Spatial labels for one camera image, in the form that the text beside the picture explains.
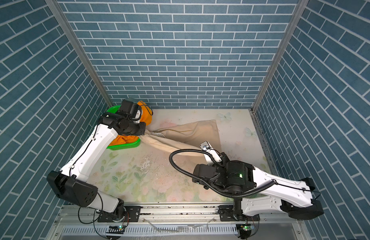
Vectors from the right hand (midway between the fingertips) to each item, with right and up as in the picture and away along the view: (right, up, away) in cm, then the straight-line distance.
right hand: (210, 156), depth 64 cm
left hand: (-34, +11, +15) cm, 39 cm away
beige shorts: (-13, +6, +37) cm, 40 cm away
